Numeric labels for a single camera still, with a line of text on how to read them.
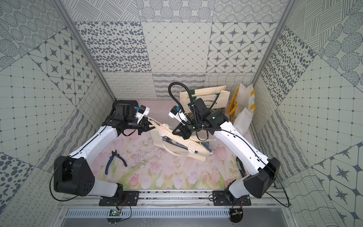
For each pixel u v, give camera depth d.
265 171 0.39
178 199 0.76
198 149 0.65
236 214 0.72
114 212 0.72
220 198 0.73
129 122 0.69
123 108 0.66
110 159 0.86
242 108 0.86
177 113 0.59
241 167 0.84
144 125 0.69
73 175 0.42
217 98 0.93
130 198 0.74
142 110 0.66
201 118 0.53
